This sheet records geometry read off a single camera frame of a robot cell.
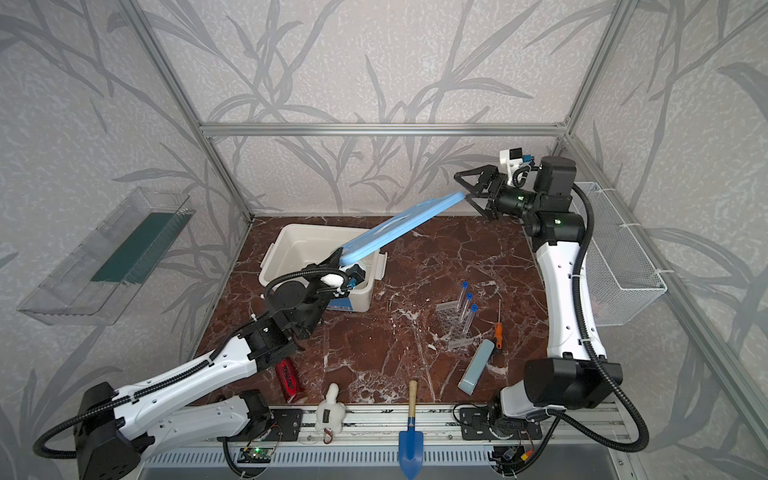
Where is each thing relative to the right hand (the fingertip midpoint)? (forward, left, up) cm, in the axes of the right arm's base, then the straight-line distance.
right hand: (461, 180), depth 65 cm
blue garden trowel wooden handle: (-44, +11, -45) cm, 64 cm away
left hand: (-8, +27, -11) cm, 30 cm away
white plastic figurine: (-38, +31, -41) cm, 64 cm away
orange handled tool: (-15, -16, -45) cm, 50 cm away
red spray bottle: (-30, +44, -41) cm, 67 cm away
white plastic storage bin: (+10, +49, -36) cm, 62 cm away
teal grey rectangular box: (-29, -6, -41) cm, 51 cm away
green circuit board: (-46, +49, -45) cm, 81 cm away
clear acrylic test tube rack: (-13, -2, -45) cm, 47 cm away
